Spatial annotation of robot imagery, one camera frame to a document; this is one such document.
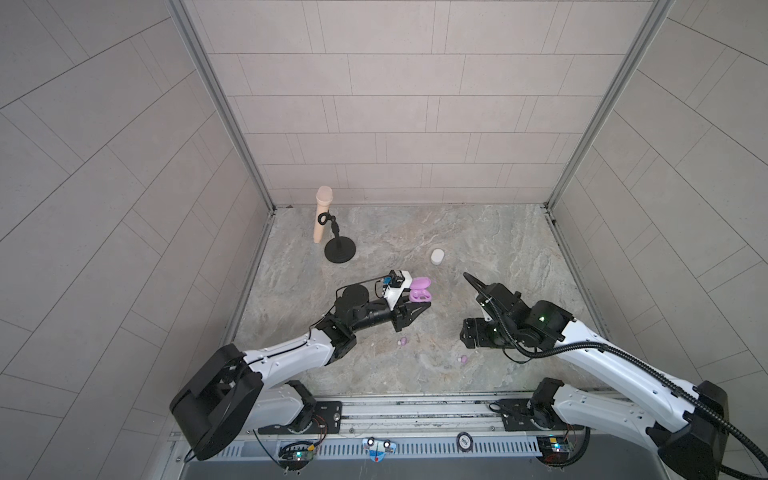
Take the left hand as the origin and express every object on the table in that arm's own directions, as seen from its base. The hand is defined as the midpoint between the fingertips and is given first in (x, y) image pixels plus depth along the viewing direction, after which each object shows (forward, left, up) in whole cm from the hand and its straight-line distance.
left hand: (428, 301), depth 72 cm
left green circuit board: (-30, +30, -16) cm, 45 cm away
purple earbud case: (+1, +2, +3) cm, 4 cm away
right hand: (-6, -11, -8) cm, 15 cm away
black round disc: (-27, -8, -17) cm, 33 cm away
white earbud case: (+24, -6, -15) cm, 29 cm away
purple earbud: (-4, +6, -17) cm, 18 cm away
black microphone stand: (+28, +28, -16) cm, 42 cm away
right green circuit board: (-28, -29, -17) cm, 44 cm away
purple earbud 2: (-8, -11, -17) cm, 22 cm away
